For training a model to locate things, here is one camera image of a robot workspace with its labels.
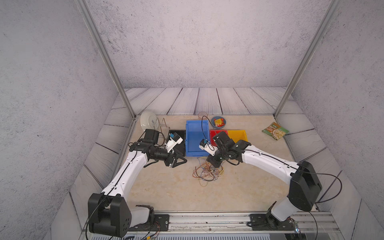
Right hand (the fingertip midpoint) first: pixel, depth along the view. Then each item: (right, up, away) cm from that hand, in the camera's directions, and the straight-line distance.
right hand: (209, 158), depth 82 cm
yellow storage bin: (+21, +12, +21) cm, 32 cm away
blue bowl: (+5, +21, +32) cm, 39 cm away
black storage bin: (-17, +4, +14) cm, 22 cm away
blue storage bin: (-8, +11, +24) cm, 27 cm away
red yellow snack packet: (+10, +20, +30) cm, 37 cm away
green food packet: (+50, +14, +28) cm, 59 cm away
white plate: (-37, +21, +15) cm, 46 cm away
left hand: (-13, +2, -6) cm, 14 cm away
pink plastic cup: (-3, +28, +45) cm, 53 cm away
